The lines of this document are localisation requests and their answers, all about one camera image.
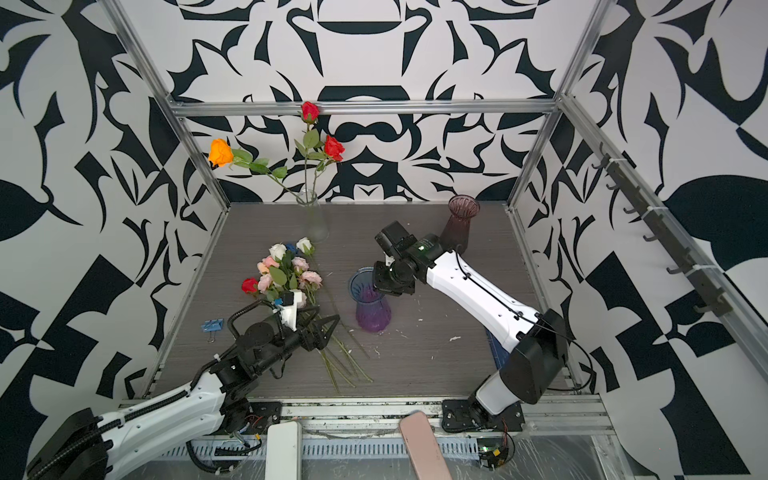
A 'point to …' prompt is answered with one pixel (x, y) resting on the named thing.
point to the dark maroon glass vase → (455, 234)
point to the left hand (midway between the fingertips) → (330, 309)
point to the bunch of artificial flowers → (286, 269)
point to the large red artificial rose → (332, 152)
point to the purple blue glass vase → (372, 310)
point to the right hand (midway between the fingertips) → (376, 285)
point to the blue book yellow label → (499, 353)
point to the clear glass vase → (315, 222)
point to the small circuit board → (492, 456)
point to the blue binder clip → (211, 326)
